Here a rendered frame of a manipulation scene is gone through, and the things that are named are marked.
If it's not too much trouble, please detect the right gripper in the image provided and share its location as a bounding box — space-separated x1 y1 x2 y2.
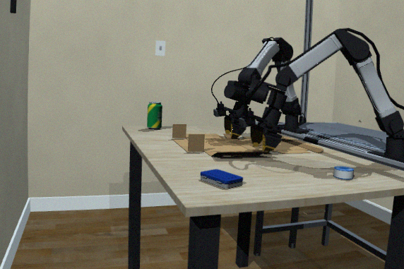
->
224 102 246 139

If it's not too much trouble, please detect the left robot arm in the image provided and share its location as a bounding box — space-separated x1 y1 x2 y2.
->
250 28 404 162

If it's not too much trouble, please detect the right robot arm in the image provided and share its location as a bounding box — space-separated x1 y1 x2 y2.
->
213 37 309 133

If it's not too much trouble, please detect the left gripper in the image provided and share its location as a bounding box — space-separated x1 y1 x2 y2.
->
250 107 282 153

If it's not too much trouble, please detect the green and yellow drink can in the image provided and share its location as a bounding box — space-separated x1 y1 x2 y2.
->
147 102 162 130

